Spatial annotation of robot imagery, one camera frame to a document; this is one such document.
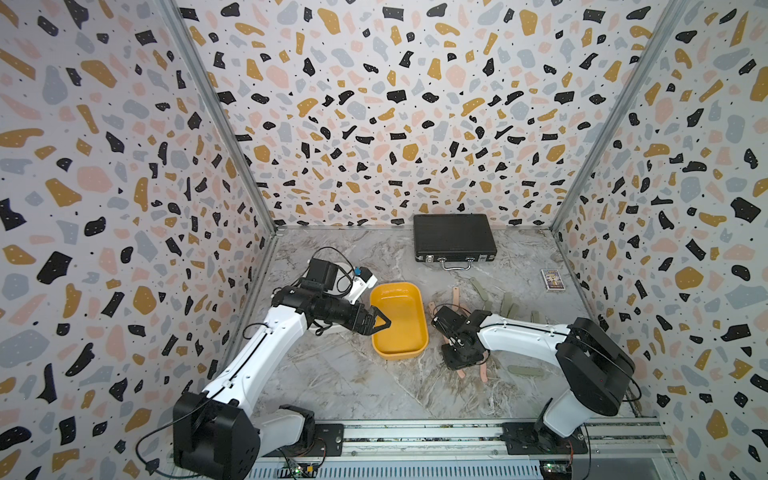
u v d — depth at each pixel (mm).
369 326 659
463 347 650
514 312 973
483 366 855
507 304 1004
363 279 701
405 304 990
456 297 1004
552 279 1053
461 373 847
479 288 1036
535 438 651
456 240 1135
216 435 386
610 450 734
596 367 451
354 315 662
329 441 734
